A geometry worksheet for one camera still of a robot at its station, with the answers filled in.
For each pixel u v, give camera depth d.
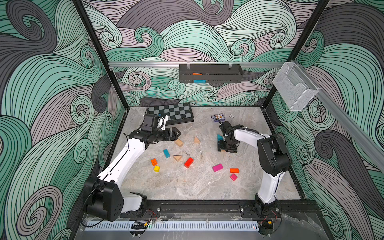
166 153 0.93
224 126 0.81
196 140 0.98
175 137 0.71
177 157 0.90
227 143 0.82
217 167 0.88
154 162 0.88
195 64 0.92
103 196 0.39
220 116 1.13
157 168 0.86
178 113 1.11
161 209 0.74
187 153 0.95
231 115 1.14
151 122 0.62
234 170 0.89
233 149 0.85
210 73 0.98
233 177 0.83
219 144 0.88
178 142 0.98
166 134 0.71
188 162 0.88
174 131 0.72
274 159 0.51
